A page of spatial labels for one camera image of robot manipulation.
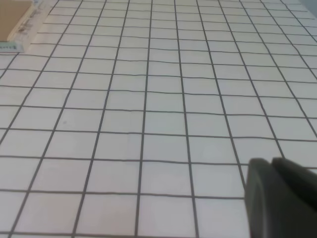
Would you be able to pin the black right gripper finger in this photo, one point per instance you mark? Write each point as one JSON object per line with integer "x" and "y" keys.
{"x": 281, "y": 199}

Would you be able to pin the brown paper notebook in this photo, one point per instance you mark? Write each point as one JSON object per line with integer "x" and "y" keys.
{"x": 12, "y": 14}

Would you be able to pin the white and red book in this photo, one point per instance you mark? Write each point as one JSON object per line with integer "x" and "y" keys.
{"x": 29, "y": 29}

